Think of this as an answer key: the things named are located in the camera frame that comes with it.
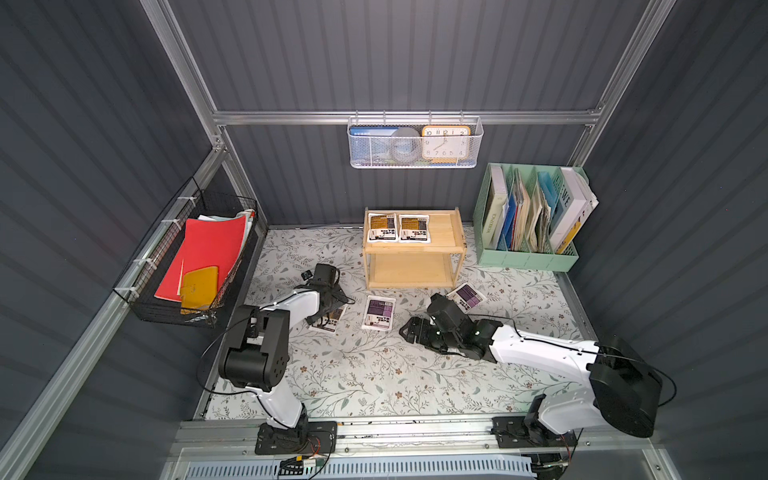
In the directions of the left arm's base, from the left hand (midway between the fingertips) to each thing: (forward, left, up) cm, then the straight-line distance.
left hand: (327, 303), depth 97 cm
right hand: (-14, -27, +8) cm, 31 cm away
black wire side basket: (-16, +31, +34) cm, 48 cm away
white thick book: (+21, -80, +24) cm, 86 cm away
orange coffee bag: (-6, -1, 0) cm, 7 cm away
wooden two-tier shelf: (+6, -28, +19) cm, 34 cm away
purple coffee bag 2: (+2, -46, 0) cm, 46 cm away
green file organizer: (+21, -66, +19) cm, 72 cm away
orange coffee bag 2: (+13, -18, +22) cm, 31 cm away
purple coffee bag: (-3, -17, -1) cm, 17 cm away
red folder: (0, +26, +30) cm, 39 cm away
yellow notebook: (-13, +23, +28) cm, 38 cm away
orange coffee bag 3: (+13, -28, +21) cm, 38 cm away
